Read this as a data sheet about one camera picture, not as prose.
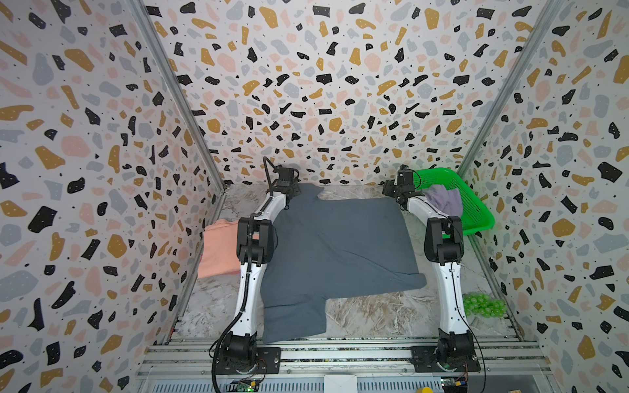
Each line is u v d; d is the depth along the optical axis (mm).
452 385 716
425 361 731
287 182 920
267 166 858
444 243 686
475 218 1065
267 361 735
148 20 708
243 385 702
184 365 735
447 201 1123
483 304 817
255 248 676
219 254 948
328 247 994
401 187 939
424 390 650
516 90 875
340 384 662
